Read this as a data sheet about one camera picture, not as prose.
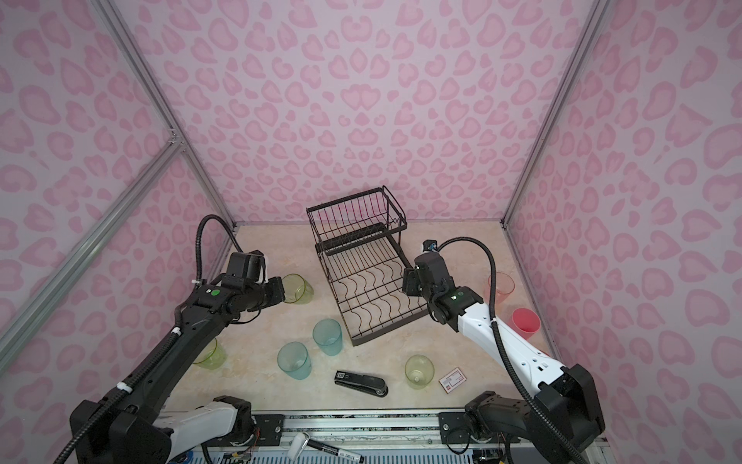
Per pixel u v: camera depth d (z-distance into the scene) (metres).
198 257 0.60
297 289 0.87
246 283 0.61
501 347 0.45
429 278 0.62
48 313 0.55
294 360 0.84
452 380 0.80
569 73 0.79
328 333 0.84
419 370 0.83
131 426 0.37
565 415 0.39
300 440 0.69
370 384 0.76
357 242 0.83
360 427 0.75
